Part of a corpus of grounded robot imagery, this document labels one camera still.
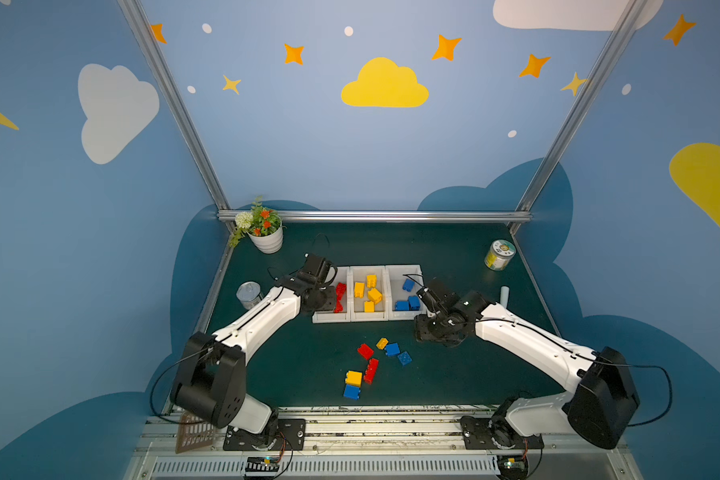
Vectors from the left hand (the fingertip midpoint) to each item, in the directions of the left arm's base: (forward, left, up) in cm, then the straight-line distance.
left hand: (327, 297), depth 89 cm
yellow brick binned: (+11, -14, -7) cm, 19 cm away
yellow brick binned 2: (+1, -13, -8) cm, 15 cm away
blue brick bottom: (-24, -8, -9) cm, 27 cm away
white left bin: (-4, 0, -5) cm, 6 cm away
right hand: (-10, -28, 0) cm, 30 cm away
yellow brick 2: (+6, -15, -8) cm, 18 cm away
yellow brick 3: (-21, -9, -8) cm, 24 cm away
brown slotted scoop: (-34, +32, -11) cm, 48 cm away
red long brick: (+7, -3, -7) cm, 11 cm away
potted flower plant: (+27, +25, +3) cm, 37 cm away
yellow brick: (+8, -10, -8) cm, 15 cm away
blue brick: (-12, -20, -10) cm, 25 cm away
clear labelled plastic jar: (+20, -59, -3) cm, 63 cm away
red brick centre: (-13, -12, -10) cm, 20 cm away
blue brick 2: (-15, -24, -9) cm, 29 cm away
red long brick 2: (-19, -14, -8) cm, 24 cm away
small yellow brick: (-10, -17, -10) cm, 22 cm away
